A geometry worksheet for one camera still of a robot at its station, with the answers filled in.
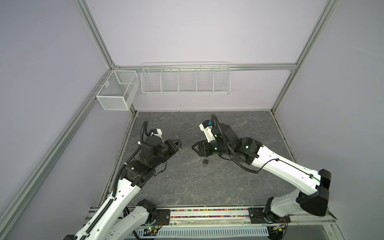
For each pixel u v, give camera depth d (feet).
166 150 1.84
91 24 2.43
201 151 1.96
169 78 3.24
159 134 2.11
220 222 2.42
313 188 1.31
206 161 3.07
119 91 3.35
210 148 1.96
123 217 1.81
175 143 2.33
